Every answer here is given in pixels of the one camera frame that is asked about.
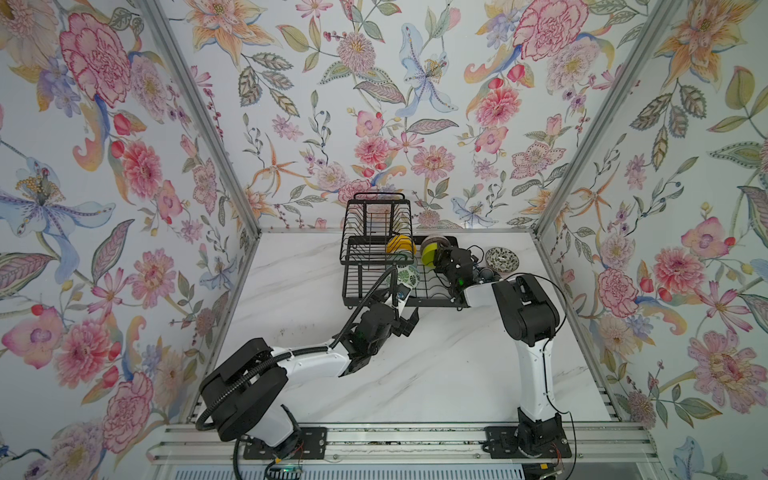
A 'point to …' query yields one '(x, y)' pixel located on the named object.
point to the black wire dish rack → (378, 236)
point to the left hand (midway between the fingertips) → (407, 301)
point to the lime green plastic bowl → (428, 254)
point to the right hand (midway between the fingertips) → (433, 238)
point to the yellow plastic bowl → (400, 243)
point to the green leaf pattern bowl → (408, 275)
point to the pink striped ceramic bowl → (435, 239)
